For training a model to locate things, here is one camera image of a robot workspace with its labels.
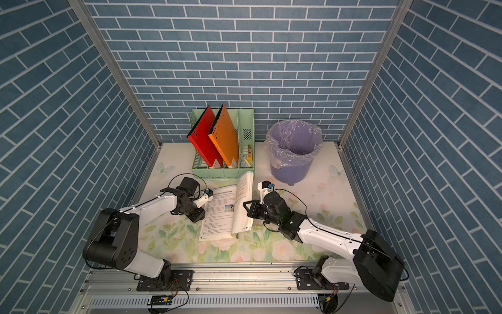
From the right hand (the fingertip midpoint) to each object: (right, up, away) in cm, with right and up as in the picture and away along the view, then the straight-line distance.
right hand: (243, 205), depth 77 cm
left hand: (-20, -7, +13) cm, 25 cm away
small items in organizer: (-1, +21, +37) cm, 43 cm away
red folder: (-21, +29, +9) cm, 37 cm away
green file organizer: (-3, +38, +31) cm, 49 cm away
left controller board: (-31, -35, -5) cm, 47 cm away
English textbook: (-7, -6, +11) cm, 14 cm away
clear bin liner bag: (+23, +27, +24) cm, 43 cm away
